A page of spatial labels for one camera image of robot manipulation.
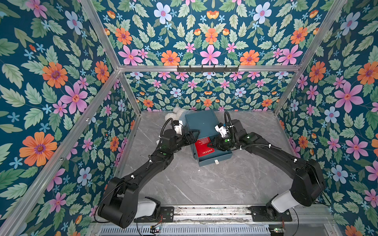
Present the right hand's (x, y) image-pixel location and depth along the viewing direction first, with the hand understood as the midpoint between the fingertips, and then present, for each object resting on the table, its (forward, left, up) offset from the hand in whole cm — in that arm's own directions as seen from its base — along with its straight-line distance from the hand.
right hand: (211, 142), depth 79 cm
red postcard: (-4, +5, 0) cm, 6 cm away
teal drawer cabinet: (+13, +4, +2) cm, 14 cm away
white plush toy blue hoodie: (+35, +26, -12) cm, 45 cm away
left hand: (+4, +8, +3) cm, 10 cm away
